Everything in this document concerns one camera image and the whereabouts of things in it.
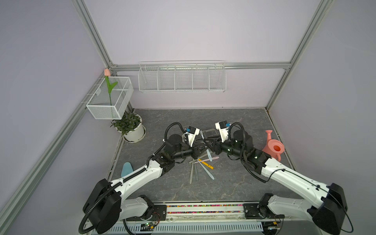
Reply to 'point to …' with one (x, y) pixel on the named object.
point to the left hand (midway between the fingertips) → (209, 147)
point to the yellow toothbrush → (206, 164)
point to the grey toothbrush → (196, 172)
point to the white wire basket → (99, 105)
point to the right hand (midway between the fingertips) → (205, 138)
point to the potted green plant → (130, 127)
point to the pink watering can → (274, 147)
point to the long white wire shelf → (184, 76)
